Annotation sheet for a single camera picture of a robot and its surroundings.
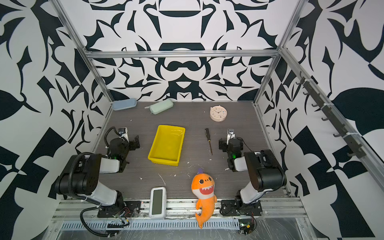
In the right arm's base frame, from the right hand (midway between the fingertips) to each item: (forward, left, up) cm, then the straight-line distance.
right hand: (231, 136), depth 95 cm
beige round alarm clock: (+22, +6, -3) cm, 23 cm away
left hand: (+1, +63, +4) cm, 63 cm away
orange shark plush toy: (-30, +20, +3) cm, 36 cm away
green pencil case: (+29, +48, -3) cm, 56 cm away
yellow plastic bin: (-4, +40, -3) cm, 41 cm away
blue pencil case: (+33, +77, -2) cm, 83 cm away
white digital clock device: (-36, +41, -1) cm, 55 cm away
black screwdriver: (+4, +14, -4) cm, 15 cm away
